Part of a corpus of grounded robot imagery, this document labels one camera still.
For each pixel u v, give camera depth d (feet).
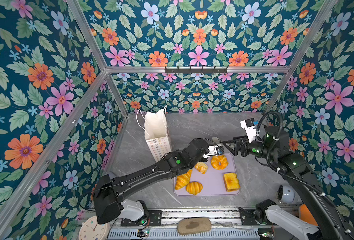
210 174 2.90
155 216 2.44
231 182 2.69
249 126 1.83
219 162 2.99
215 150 1.98
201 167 2.82
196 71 3.05
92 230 2.25
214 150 1.98
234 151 1.85
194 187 2.59
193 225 2.27
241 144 1.80
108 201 1.27
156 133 3.18
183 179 2.69
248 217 2.39
